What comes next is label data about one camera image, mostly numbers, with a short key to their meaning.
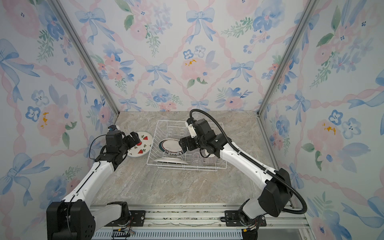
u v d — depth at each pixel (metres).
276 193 0.41
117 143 0.64
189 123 0.68
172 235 0.70
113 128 0.73
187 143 0.68
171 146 0.93
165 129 1.09
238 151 0.49
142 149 0.97
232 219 0.73
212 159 0.89
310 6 0.69
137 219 0.74
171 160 0.75
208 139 0.58
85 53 0.85
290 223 1.36
